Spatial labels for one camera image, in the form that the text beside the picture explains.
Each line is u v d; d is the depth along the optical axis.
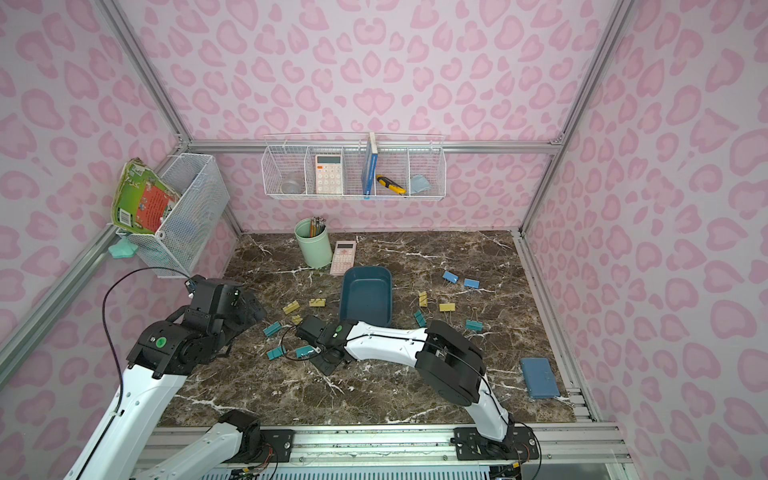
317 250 1.03
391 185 0.97
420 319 0.95
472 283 1.04
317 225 1.00
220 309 0.50
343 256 1.10
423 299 0.99
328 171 0.93
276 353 0.88
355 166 0.99
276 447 0.73
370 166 0.86
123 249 0.62
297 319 0.95
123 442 0.38
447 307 0.98
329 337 0.64
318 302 0.98
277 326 0.93
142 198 0.73
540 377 0.84
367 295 1.01
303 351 0.88
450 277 1.06
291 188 0.96
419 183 1.00
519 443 0.71
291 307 0.98
